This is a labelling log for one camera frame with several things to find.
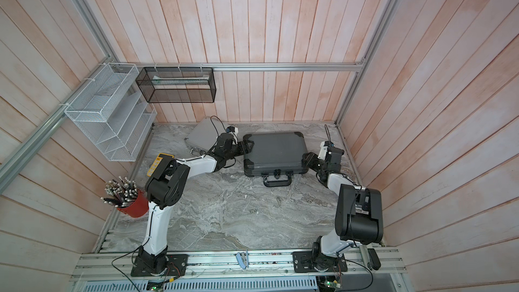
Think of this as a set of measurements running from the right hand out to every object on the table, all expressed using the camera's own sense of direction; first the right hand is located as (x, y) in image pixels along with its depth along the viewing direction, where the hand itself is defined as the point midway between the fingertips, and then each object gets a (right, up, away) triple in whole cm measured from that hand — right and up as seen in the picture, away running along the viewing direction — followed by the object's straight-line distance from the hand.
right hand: (306, 155), depth 95 cm
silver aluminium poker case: (-54, +10, +15) cm, 57 cm away
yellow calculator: (-75, -4, +6) cm, 76 cm away
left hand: (-27, +4, +5) cm, 28 cm away
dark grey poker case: (-15, 0, -2) cm, 15 cm away
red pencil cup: (-75, -14, -20) cm, 79 cm away
